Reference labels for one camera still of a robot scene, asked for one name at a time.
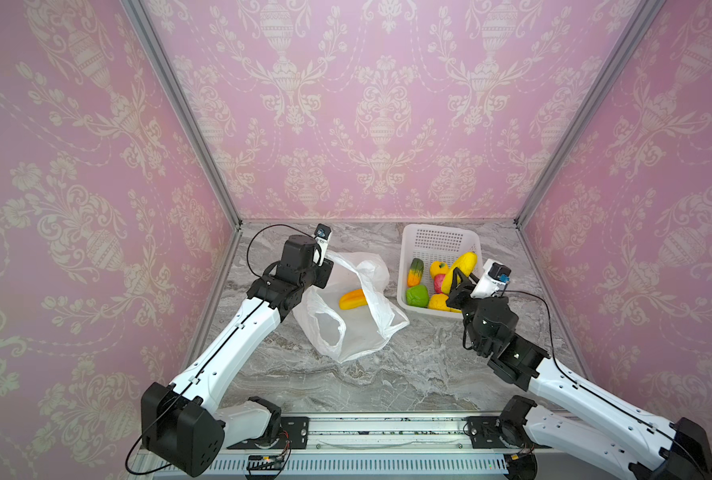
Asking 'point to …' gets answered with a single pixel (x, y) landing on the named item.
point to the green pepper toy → (417, 295)
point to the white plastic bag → (352, 317)
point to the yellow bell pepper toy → (438, 268)
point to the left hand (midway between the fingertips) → (322, 258)
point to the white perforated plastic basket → (434, 244)
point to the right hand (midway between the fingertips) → (459, 271)
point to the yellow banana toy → (466, 264)
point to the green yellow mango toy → (415, 272)
